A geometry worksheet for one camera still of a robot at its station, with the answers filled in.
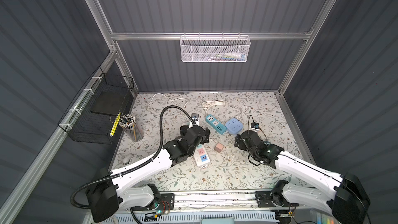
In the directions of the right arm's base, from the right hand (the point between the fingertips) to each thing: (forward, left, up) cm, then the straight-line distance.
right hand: (243, 140), depth 84 cm
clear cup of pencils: (+6, +62, +9) cm, 63 cm away
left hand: (+2, +23, +10) cm, 26 cm away
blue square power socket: (+14, +2, -7) cm, 16 cm away
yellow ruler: (-2, +61, +19) cm, 64 cm away
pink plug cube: (-1, +13, -8) cm, 15 cm away
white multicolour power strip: (-5, +23, -7) cm, 25 cm away
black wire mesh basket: (+2, +73, +19) cm, 76 cm away
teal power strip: (+15, +14, -7) cm, 22 cm away
